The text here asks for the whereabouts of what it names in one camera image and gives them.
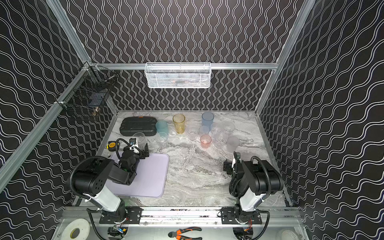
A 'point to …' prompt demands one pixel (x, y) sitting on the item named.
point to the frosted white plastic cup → (232, 143)
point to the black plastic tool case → (130, 125)
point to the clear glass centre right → (217, 133)
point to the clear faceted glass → (141, 140)
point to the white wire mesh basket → (177, 75)
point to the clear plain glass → (192, 131)
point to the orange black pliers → (178, 236)
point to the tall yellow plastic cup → (179, 119)
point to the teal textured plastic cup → (162, 127)
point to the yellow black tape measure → (111, 146)
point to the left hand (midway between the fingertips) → (138, 142)
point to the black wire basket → (87, 91)
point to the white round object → (286, 235)
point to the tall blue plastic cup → (207, 119)
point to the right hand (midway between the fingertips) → (236, 160)
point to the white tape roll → (78, 229)
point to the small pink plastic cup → (206, 141)
